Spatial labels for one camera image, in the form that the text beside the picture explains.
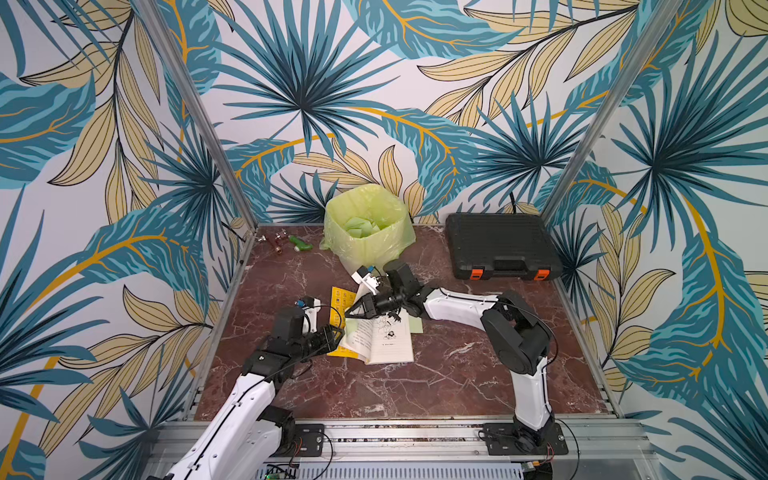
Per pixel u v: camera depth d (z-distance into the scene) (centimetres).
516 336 52
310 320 65
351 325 79
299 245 110
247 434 49
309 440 73
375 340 89
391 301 77
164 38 71
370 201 97
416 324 93
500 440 73
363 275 80
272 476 71
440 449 73
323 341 70
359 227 103
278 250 110
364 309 79
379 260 88
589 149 95
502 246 107
